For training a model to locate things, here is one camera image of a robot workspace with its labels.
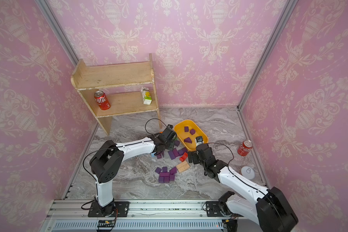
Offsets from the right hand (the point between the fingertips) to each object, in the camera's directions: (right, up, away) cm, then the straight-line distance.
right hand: (197, 150), depth 86 cm
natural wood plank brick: (-8, -10, +2) cm, 13 cm away
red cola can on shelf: (-56, +30, -2) cm, 63 cm away
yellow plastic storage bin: (-4, +4, +13) cm, 14 cm away
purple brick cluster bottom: (-19, -15, -4) cm, 24 cm away
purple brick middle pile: (-13, -4, +8) cm, 16 cm away
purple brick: (-5, +11, +19) cm, 23 cm away
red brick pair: (-8, -6, +6) cm, 11 cm away
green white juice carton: (-31, +33, +6) cm, 46 cm away
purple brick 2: (-1, +10, +17) cm, 20 cm away
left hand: (-16, +3, +9) cm, 18 cm away
